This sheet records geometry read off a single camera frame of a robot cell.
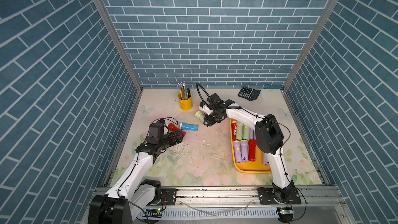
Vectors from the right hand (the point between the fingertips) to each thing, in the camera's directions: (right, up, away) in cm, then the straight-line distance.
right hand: (207, 121), depth 96 cm
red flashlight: (-22, -3, 0) cm, 23 cm away
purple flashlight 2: (+21, -15, -10) cm, 28 cm away
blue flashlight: (-12, -3, 0) cm, 12 cm away
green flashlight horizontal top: (-4, +4, -1) cm, 6 cm away
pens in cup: (-15, +19, +6) cm, 25 cm away
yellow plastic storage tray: (+29, -25, -8) cm, 39 cm away
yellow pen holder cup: (-15, +11, +6) cm, 19 cm away
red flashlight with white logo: (+17, -2, -1) cm, 17 cm away
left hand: (-14, -6, -12) cm, 20 cm away
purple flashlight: (+17, -14, -11) cm, 25 cm away
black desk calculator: (+34, +18, +19) cm, 43 cm away
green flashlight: (+19, -4, -6) cm, 20 cm away
